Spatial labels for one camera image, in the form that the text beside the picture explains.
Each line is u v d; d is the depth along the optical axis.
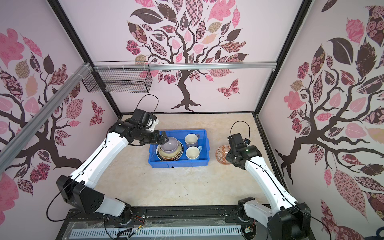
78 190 0.39
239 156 0.54
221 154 0.85
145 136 0.63
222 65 1.83
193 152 0.92
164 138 0.69
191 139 0.97
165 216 0.76
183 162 0.85
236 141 0.61
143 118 0.60
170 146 0.89
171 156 0.92
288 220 0.38
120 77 0.95
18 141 0.52
